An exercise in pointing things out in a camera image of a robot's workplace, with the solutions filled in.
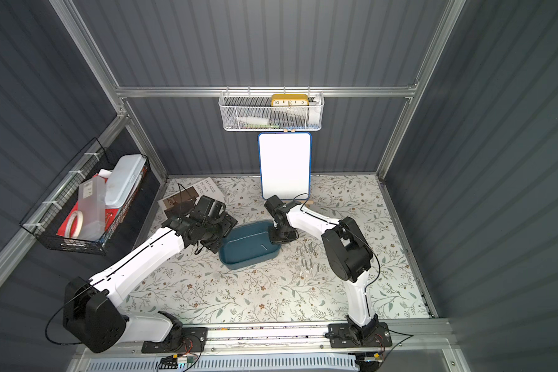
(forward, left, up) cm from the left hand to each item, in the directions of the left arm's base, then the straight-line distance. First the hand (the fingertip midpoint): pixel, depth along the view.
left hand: (234, 229), depth 81 cm
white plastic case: (+11, +36, +16) cm, 41 cm away
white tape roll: (-7, +45, +14) cm, 47 cm away
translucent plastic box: (-1, +40, +16) cm, 43 cm away
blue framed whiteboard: (+26, -18, +7) cm, 33 cm away
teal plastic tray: (+2, -3, -15) cm, 15 cm away
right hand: (+3, -16, -13) cm, 21 cm away
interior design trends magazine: (+25, +28, -13) cm, 39 cm away
